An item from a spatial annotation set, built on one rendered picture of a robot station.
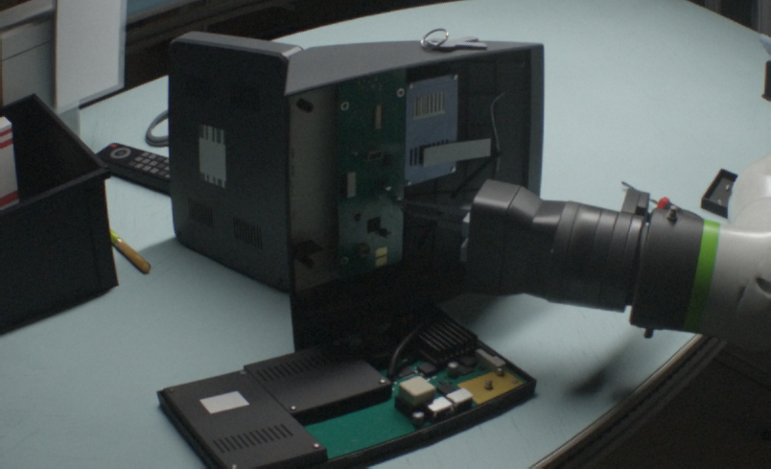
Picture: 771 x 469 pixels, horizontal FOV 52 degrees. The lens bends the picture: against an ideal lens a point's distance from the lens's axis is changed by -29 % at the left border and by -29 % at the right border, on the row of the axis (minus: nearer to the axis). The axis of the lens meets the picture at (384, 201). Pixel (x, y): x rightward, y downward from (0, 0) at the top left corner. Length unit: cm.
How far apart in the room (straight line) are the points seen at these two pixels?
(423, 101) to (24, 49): 52
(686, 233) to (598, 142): 51
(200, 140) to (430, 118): 20
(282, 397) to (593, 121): 67
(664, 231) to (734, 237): 7
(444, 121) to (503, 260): 13
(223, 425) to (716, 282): 38
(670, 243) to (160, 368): 41
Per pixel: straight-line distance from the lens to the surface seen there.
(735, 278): 68
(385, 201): 78
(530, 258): 72
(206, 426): 66
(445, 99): 80
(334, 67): 73
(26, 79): 109
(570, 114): 125
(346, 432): 68
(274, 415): 67
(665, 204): 101
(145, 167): 106
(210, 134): 85
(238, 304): 85
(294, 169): 74
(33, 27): 108
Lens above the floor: 145
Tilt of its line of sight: 27 degrees down
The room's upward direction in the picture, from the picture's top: 1 degrees clockwise
